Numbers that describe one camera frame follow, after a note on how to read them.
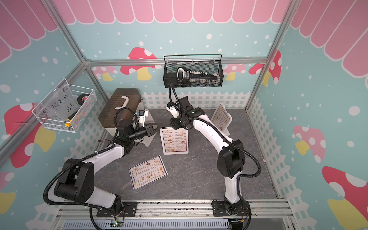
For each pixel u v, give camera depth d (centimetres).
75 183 44
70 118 64
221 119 95
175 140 87
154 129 77
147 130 73
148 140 97
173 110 75
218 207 75
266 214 74
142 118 76
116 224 72
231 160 49
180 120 72
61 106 67
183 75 89
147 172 87
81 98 79
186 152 94
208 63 90
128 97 99
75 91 78
